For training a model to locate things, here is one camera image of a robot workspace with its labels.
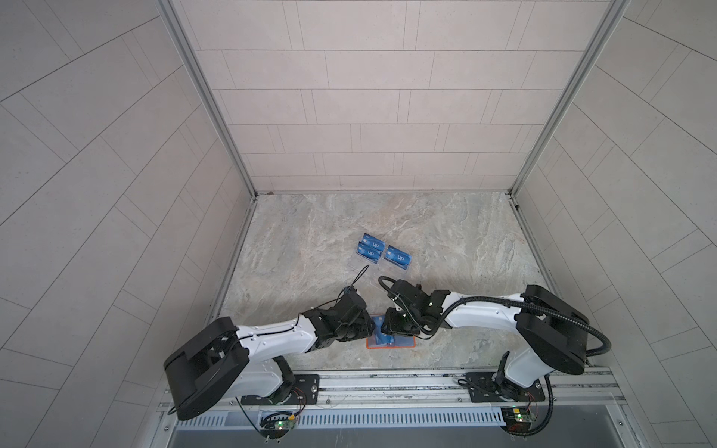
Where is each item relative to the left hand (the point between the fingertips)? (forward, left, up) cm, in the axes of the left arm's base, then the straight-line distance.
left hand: (381, 328), depth 82 cm
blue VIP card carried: (-3, 0, +1) cm, 3 cm away
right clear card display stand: (+19, -5, +9) cm, 22 cm away
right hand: (-2, 0, 0) cm, 2 cm away
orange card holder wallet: (-4, -5, +1) cm, 7 cm away
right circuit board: (-21, -33, +1) cm, 40 cm away
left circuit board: (-23, +25, +3) cm, 35 cm away
